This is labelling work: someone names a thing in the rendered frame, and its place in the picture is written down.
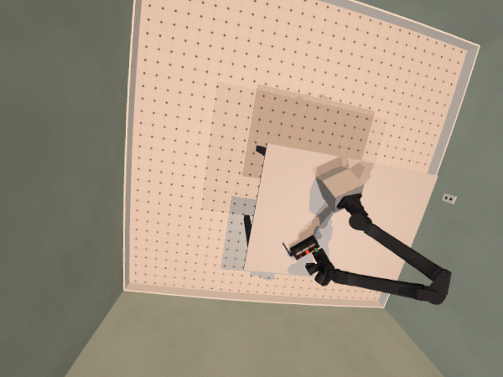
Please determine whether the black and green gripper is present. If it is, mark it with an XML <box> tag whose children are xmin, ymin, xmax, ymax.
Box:
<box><xmin>312</xmin><ymin>248</ymin><xmax>329</xmax><ymax>265</ymax></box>

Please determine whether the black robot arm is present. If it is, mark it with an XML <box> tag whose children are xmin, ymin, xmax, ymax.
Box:
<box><xmin>305</xmin><ymin>194</ymin><xmax>452</xmax><ymax>305</ymax></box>

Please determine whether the black power strip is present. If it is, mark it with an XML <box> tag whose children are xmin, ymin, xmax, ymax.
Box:
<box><xmin>283</xmin><ymin>235</ymin><xmax>320</xmax><ymax>260</ymax></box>

